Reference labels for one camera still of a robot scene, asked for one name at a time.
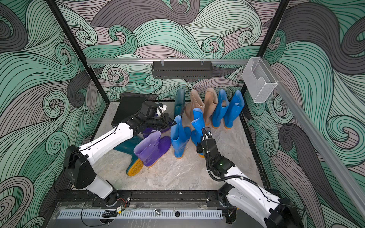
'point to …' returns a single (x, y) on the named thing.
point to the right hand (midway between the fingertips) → (199, 137)
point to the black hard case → (129, 107)
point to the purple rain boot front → (151, 148)
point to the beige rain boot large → (196, 102)
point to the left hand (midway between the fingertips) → (177, 121)
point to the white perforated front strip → (140, 214)
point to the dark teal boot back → (179, 102)
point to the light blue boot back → (198, 124)
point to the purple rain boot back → (146, 131)
